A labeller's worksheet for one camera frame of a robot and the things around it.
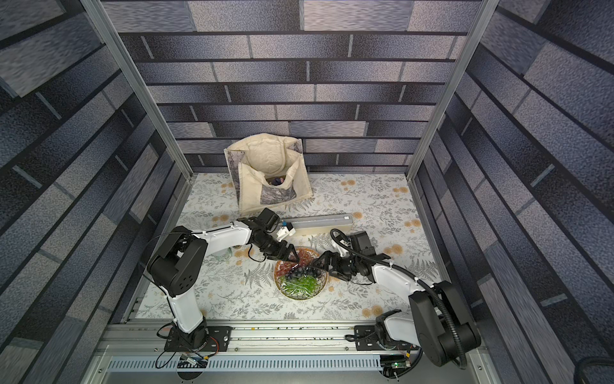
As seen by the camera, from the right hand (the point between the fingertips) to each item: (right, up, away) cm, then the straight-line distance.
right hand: (319, 268), depth 84 cm
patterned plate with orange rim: (-1, -7, -3) cm, 8 cm away
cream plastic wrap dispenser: (+1, +14, +11) cm, 18 cm away
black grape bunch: (-6, 0, -1) cm, 6 cm away
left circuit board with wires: (-40, -24, -13) cm, 49 cm away
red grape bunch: (-5, +3, +4) cm, 7 cm away
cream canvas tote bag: (-29, +42, +18) cm, 54 cm away
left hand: (-10, +3, +3) cm, 10 cm away
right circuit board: (+22, -25, -14) cm, 36 cm away
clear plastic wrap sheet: (-1, -7, -3) cm, 8 cm away
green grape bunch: (-6, -5, -3) cm, 8 cm away
